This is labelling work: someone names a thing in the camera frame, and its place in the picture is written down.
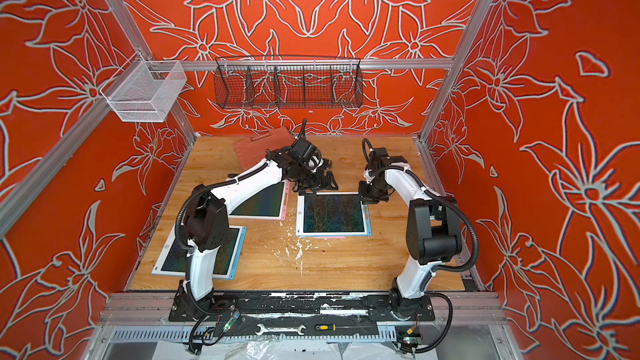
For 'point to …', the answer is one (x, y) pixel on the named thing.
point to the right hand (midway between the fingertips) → (363, 198)
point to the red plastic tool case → (251, 151)
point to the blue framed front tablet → (172, 260)
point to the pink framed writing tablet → (269, 202)
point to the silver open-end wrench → (262, 329)
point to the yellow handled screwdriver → (333, 327)
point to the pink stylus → (330, 237)
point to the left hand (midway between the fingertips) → (330, 188)
